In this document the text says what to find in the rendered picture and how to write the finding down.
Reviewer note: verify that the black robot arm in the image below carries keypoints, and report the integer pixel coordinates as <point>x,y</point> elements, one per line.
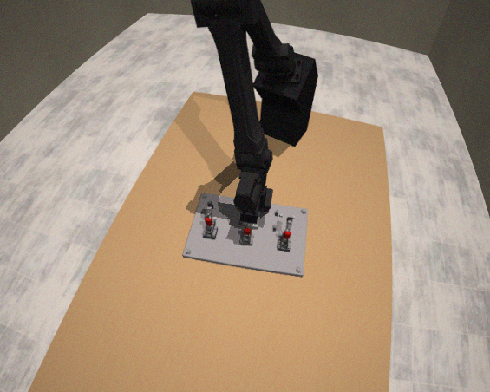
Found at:
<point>251,151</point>

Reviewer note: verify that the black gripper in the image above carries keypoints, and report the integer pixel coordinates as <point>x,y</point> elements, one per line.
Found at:
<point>265,210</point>

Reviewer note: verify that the grey toggle clamp with red handle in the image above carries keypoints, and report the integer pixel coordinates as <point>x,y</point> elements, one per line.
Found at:
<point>286,247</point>

